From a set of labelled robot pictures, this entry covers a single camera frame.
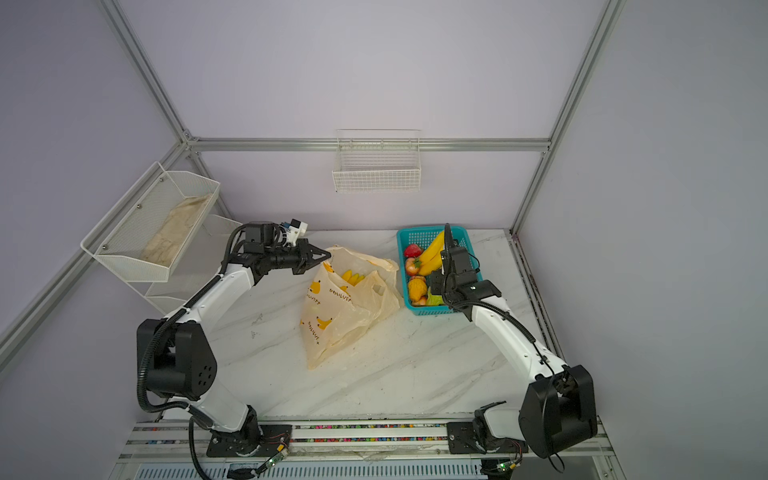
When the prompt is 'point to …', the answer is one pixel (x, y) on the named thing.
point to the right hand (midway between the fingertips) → (440, 273)
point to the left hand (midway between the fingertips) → (329, 255)
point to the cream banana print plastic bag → (346, 297)
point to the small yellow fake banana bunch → (431, 255)
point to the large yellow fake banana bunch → (352, 278)
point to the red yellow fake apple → (412, 266)
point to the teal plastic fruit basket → (430, 305)
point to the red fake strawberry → (412, 251)
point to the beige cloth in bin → (163, 248)
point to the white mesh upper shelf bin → (151, 229)
